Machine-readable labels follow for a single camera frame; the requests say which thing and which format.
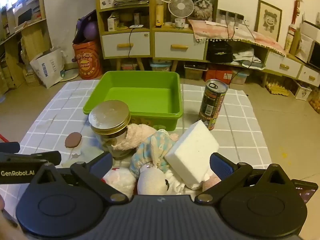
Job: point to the red white santa hat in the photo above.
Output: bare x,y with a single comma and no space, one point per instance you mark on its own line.
121,182

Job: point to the egg cartons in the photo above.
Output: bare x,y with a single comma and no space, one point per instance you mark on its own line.
277,88

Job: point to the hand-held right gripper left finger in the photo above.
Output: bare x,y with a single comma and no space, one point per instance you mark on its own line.
102,165

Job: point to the white power strip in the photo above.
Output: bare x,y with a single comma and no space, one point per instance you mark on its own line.
231,15

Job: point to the small white fan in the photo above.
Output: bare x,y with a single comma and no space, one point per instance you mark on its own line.
181,6

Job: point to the framed cat picture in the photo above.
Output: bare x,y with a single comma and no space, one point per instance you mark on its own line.
203,5

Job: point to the green plastic bin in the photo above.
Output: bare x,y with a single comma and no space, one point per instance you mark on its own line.
140,97

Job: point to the glass jar with gold lid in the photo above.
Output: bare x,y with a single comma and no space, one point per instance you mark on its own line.
110,120

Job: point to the stacked white appliances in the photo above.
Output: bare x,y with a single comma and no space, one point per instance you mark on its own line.
308,42

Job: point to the pink plush toy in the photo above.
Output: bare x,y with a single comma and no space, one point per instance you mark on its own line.
140,133

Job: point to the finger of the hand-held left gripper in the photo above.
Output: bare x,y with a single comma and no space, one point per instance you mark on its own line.
8,147
30,157

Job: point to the dark smartphone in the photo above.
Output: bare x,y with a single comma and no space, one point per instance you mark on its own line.
303,190

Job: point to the black drink can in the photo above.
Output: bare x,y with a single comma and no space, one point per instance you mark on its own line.
211,105

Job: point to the orange snack bag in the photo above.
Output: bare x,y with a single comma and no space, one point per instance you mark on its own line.
87,61

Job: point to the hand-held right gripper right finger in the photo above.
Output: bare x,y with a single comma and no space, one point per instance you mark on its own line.
221,166

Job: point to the brown round pad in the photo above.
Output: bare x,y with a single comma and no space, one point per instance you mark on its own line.
73,140

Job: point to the low yellow white cabinet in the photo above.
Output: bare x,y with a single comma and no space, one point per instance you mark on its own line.
282,66

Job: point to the white paper bag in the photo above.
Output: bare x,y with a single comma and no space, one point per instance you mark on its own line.
47,68

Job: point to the cream plush doll floral dress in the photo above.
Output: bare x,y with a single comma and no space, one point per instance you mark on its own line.
152,155

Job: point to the pink cloth runner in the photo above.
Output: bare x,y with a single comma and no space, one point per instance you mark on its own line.
215,28

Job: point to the framed cartoon picture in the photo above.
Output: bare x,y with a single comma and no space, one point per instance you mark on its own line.
268,21

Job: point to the yellow white drawer cabinet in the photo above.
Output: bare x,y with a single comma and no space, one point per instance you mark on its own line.
178,45

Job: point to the white cloth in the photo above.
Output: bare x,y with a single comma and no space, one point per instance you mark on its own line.
181,183

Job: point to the yellow white shelf cabinet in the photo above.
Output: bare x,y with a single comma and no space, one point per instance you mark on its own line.
125,42

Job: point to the purple ball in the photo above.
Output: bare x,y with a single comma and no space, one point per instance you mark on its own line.
90,30

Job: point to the white sponge block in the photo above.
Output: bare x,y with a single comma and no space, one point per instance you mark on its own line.
192,150

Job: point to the wooden storage shelf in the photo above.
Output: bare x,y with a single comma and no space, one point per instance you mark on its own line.
22,40

